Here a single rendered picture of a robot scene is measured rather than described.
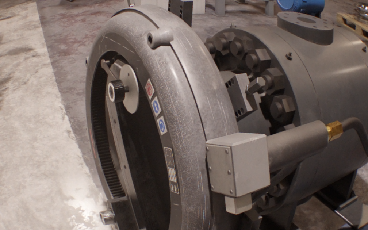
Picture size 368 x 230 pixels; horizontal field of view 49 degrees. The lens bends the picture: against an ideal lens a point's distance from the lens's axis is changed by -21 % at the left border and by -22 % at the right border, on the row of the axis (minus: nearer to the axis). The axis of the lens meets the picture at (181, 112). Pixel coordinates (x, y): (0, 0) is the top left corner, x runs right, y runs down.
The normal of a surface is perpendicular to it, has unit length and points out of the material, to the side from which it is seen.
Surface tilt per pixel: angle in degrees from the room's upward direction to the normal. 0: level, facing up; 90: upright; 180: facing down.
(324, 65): 37
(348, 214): 0
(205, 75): 42
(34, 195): 0
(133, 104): 90
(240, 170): 68
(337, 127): 60
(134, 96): 90
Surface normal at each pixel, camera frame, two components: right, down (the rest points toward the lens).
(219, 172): -0.88, 0.18
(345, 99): 0.42, -0.14
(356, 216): 0.03, -0.90
